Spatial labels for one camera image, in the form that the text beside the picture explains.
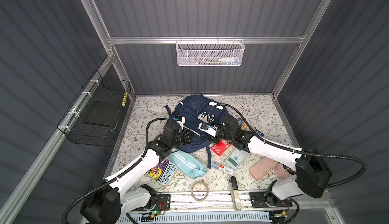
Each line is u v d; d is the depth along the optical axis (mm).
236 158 866
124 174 451
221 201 754
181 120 740
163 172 806
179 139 682
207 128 672
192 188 771
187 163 824
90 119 721
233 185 741
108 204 393
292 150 467
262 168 826
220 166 842
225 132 651
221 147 914
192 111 1057
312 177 428
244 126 991
